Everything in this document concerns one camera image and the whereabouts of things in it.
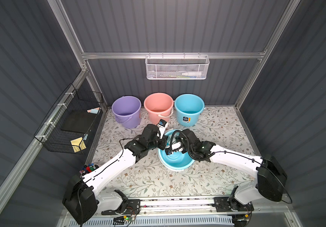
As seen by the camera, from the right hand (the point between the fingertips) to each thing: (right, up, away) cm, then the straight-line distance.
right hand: (178, 135), depth 82 cm
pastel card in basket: (-49, +14, +1) cm, 52 cm away
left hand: (-6, -1, -5) cm, 8 cm away
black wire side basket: (-59, +3, -20) cm, 62 cm away
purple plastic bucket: (-38, +16, +26) cm, 49 cm away
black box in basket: (-53, +9, -9) cm, 54 cm away
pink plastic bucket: (-12, +20, +31) cm, 39 cm away
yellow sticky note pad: (-45, -2, -22) cm, 50 cm away
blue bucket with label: (+11, +19, +28) cm, 36 cm away
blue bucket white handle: (0, -19, +10) cm, 21 cm away
